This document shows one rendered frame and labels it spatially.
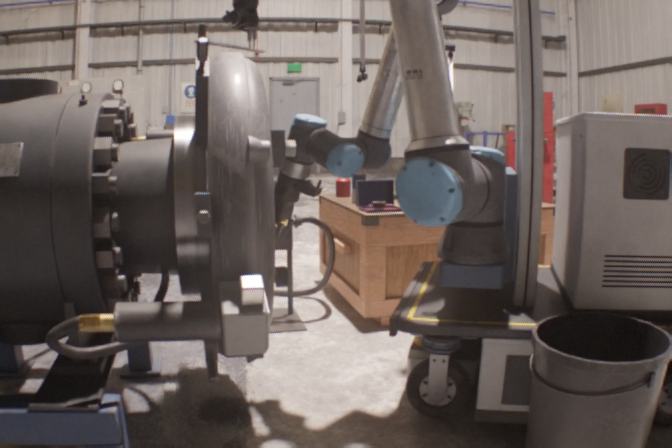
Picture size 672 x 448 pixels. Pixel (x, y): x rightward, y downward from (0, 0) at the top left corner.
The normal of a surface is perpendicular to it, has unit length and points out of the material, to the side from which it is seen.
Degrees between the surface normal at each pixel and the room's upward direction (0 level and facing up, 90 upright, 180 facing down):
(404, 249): 90
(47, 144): 55
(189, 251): 108
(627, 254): 90
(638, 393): 93
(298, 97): 90
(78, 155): 61
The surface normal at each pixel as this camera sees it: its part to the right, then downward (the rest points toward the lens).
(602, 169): -0.29, 0.10
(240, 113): 0.22, -0.48
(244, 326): 0.24, 0.47
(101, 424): 0.26, 0.10
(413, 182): -0.64, 0.17
